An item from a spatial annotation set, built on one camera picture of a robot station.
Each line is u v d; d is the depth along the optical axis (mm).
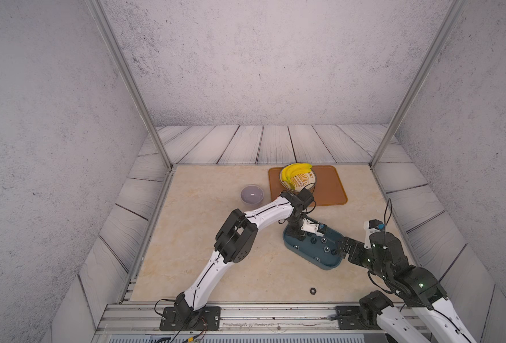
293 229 829
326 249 883
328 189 1061
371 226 647
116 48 783
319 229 806
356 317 725
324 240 912
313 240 912
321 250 888
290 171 1105
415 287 462
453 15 711
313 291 790
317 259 849
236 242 576
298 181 1140
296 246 888
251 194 1046
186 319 621
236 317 744
